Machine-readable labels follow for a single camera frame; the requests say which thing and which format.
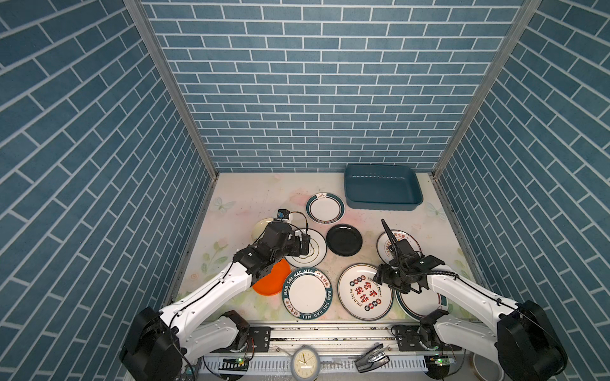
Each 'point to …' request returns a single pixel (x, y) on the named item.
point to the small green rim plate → (325, 207)
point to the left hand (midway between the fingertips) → (301, 237)
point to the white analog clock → (305, 363)
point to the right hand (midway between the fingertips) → (377, 278)
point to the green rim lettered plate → (307, 293)
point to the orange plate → (272, 283)
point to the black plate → (344, 240)
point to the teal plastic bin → (383, 186)
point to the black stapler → (373, 359)
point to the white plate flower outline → (317, 250)
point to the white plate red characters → (360, 296)
